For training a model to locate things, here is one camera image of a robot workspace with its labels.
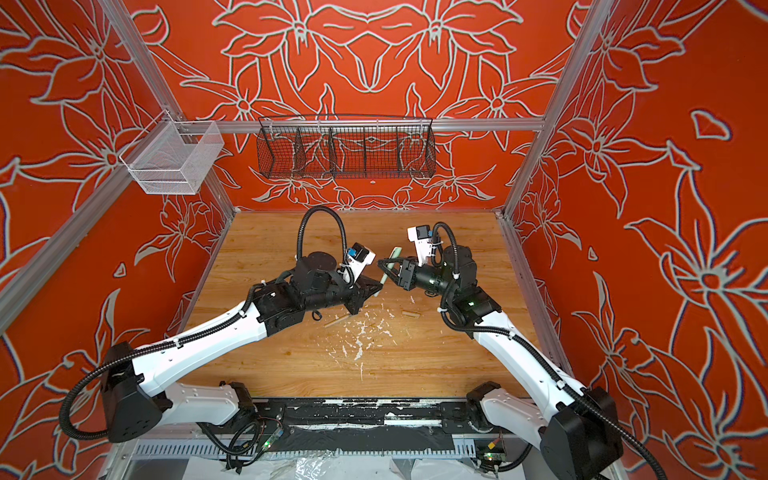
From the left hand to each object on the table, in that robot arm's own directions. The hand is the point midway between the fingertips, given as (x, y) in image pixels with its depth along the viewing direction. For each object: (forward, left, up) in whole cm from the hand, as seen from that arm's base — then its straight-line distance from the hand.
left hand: (381, 282), depth 69 cm
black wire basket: (+51, +15, +4) cm, 53 cm away
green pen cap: (+4, -3, +6) cm, 8 cm away
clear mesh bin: (+38, +68, +6) cm, 78 cm away
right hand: (+2, +1, +3) cm, 4 cm away
